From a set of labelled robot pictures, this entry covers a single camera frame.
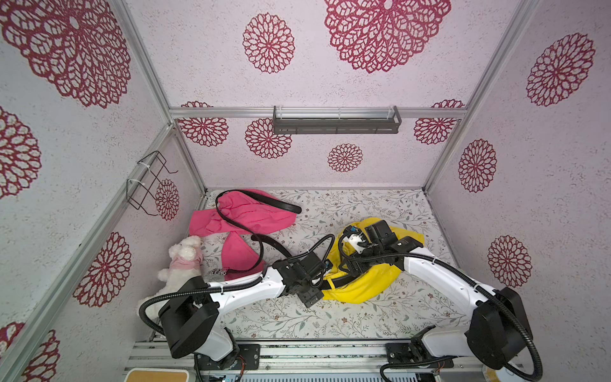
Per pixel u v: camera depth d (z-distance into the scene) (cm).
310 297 73
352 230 74
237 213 105
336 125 87
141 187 75
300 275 63
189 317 42
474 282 46
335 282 82
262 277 52
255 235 96
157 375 66
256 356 74
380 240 65
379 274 84
